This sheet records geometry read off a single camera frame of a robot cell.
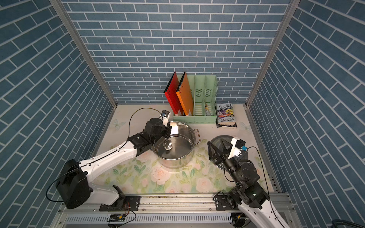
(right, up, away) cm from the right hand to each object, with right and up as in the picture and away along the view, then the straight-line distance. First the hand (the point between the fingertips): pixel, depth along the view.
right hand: (215, 143), depth 65 cm
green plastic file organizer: (-1, +34, +50) cm, 60 cm away
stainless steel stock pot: (-21, -12, +30) cm, 39 cm away
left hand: (-22, +8, +16) cm, 28 cm away
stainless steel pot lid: (+8, -7, +36) cm, 37 cm away
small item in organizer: (+2, +15, +50) cm, 53 cm away
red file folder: (-22, +27, +22) cm, 41 cm away
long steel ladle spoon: (-27, -6, +27) cm, 38 cm away
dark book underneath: (+15, +5, +40) cm, 43 cm away
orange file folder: (-16, +27, +26) cm, 41 cm away
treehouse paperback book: (+16, +14, +44) cm, 48 cm away
